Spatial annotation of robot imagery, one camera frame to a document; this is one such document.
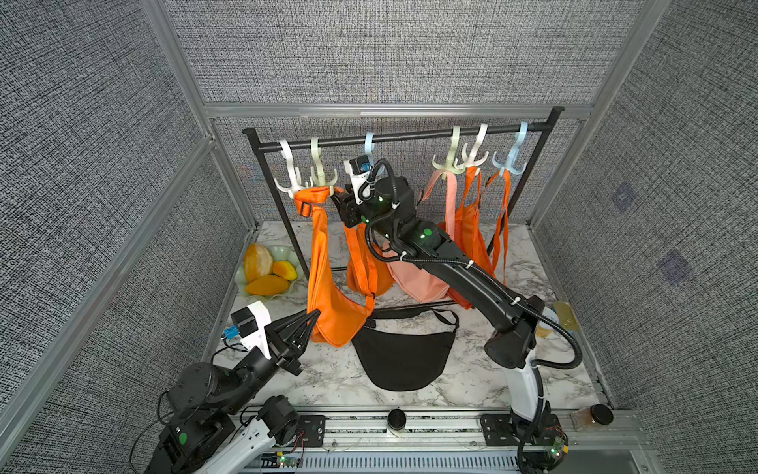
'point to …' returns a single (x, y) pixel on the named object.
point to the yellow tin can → (543, 329)
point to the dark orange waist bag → (471, 235)
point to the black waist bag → (403, 360)
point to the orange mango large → (267, 284)
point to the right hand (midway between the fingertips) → (337, 180)
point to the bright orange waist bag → (500, 248)
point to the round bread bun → (258, 262)
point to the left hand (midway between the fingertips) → (322, 311)
